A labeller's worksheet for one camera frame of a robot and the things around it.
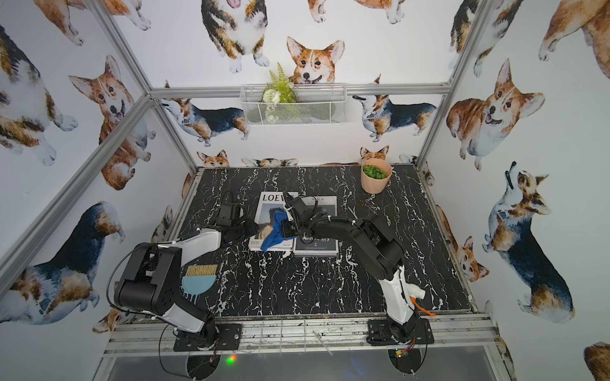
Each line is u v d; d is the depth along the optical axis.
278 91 0.82
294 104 0.86
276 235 0.90
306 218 0.75
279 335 0.75
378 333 0.73
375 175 1.03
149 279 0.47
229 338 0.74
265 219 0.98
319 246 0.89
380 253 0.53
